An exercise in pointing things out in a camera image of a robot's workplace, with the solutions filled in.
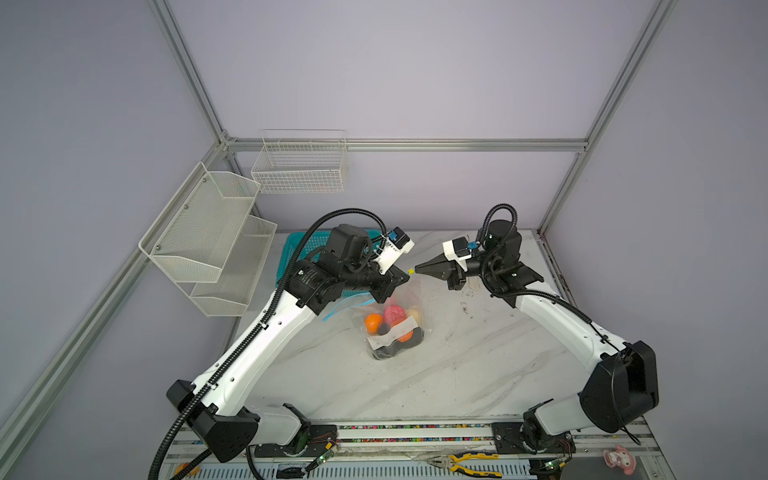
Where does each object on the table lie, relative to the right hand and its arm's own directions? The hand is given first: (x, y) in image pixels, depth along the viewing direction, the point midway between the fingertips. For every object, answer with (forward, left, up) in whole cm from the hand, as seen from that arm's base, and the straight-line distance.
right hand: (417, 268), depth 66 cm
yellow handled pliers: (-32, -8, -33) cm, 47 cm away
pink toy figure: (-31, -48, -32) cm, 66 cm away
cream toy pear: (+2, 0, -24) cm, 24 cm away
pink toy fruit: (0, +6, -22) cm, 23 cm away
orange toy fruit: (-2, +12, -22) cm, 25 cm away
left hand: (-2, +3, -1) cm, 4 cm away
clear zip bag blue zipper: (-7, +6, -15) cm, 18 cm away
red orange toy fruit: (-7, +2, -20) cm, 21 cm away
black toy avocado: (-9, +5, -22) cm, 24 cm away
